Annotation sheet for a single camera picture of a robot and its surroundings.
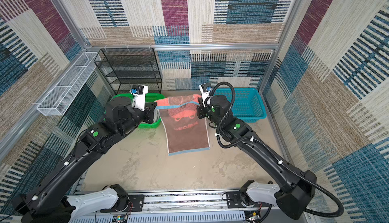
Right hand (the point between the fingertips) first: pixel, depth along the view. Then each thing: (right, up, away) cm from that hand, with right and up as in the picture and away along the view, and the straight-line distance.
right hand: (200, 100), depth 70 cm
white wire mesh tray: (-66, +2, +2) cm, 66 cm away
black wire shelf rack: (-52, +25, +37) cm, 69 cm away
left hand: (-18, 0, -6) cm, 19 cm away
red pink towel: (-8, -18, +19) cm, 27 cm away
